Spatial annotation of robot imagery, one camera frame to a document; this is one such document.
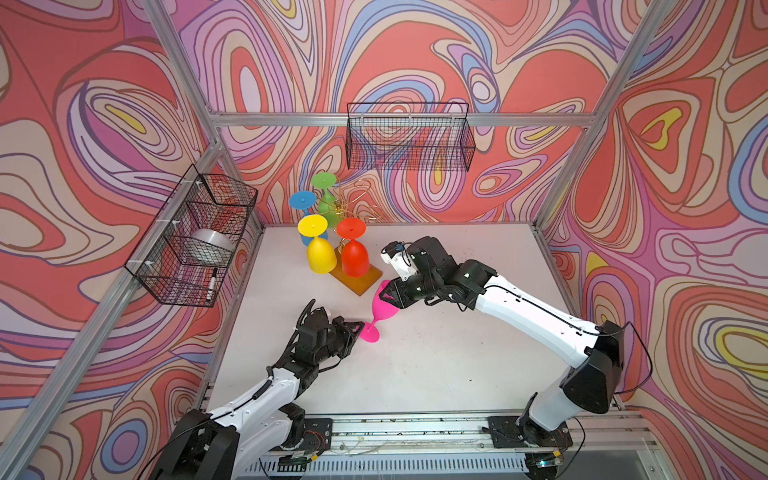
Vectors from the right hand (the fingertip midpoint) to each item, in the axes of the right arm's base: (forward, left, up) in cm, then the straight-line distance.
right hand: (388, 301), depth 73 cm
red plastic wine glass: (+13, +9, +2) cm, 16 cm away
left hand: (0, +5, -11) cm, 13 cm away
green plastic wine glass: (+26, +16, +10) cm, 32 cm away
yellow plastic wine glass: (+13, +18, +3) cm, 22 cm away
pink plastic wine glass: (+1, +2, -6) cm, 6 cm away
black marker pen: (+4, +43, +4) cm, 44 cm away
